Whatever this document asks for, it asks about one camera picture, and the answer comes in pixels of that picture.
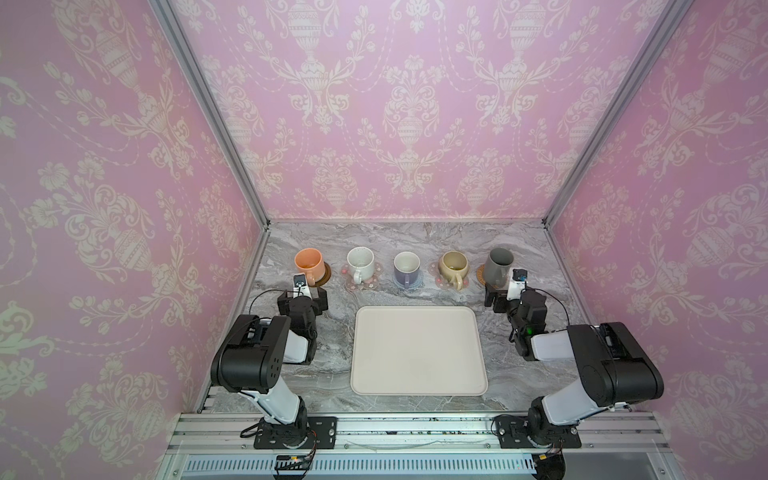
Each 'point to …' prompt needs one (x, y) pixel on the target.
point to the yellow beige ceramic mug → (453, 265)
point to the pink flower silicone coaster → (370, 283)
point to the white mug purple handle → (406, 268)
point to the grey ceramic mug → (496, 274)
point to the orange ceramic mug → (310, 261)
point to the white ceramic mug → (361, 263)
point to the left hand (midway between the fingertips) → (303, 288)
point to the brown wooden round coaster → (326, 277)
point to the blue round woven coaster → (414, 286)
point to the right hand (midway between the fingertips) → (505, 282)
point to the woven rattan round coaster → (480, 274)
